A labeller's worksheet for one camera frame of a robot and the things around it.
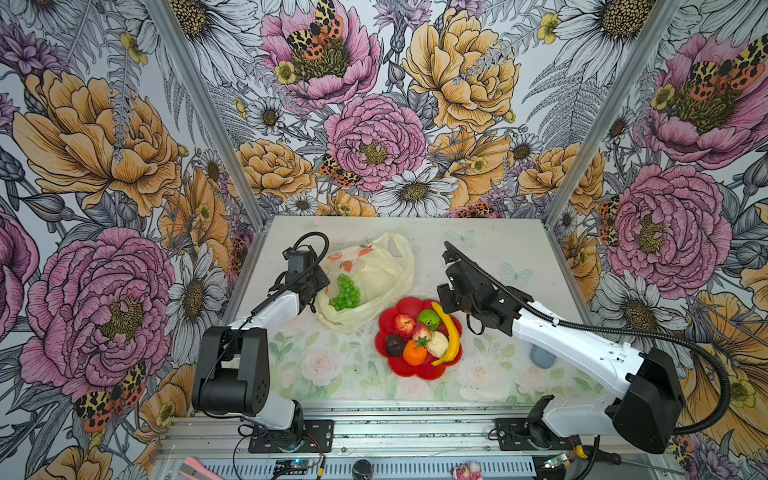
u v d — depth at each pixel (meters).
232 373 0.45
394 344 0.83
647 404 0.39
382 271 0.98
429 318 0.88
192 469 0.69
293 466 0.71
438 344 0.83
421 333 0.83
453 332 0.85
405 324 0.87
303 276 0.66
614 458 0.70
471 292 0.59
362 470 0.62
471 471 0.67
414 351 0.83
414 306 0.93
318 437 0.74
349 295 0.96
